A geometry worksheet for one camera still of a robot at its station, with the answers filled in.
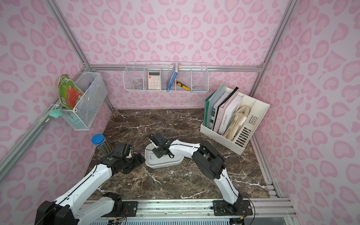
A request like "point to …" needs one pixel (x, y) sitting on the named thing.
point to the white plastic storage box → (153, 161)
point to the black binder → (234, 90)
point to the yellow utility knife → (183, 86)
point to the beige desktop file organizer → (258, 110)
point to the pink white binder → (226, 112)
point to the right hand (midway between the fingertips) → (158, 149)
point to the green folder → (209, 103)
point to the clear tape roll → (138, 84)
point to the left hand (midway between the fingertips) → (141, 159)
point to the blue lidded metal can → (103, 146)
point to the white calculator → (154, 80)
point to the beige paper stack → (234, 123)
